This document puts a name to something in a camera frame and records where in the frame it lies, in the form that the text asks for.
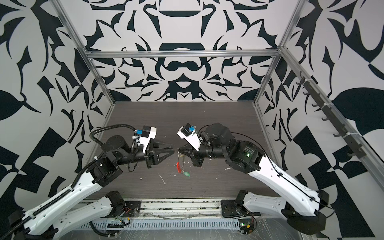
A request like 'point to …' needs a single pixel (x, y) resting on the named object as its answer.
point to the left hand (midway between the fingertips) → (174, 146)
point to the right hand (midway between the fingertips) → (180, 150)
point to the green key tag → (186, 173)
